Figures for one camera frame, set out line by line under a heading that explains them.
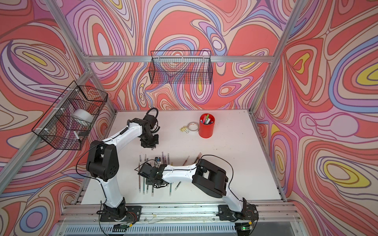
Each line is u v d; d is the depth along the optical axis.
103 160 0.50
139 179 0.86
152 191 0.81
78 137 0.73
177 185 0.82
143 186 0.82
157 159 0.80
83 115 0.74
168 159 0.93
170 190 0.82
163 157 0.93
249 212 0.72
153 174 0.65
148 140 0.78
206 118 1.00
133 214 0.72
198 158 0.93
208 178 0.51
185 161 0.91
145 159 0.93
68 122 0.78
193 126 1.10
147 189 0.82
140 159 0.93
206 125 0.99
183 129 1.08
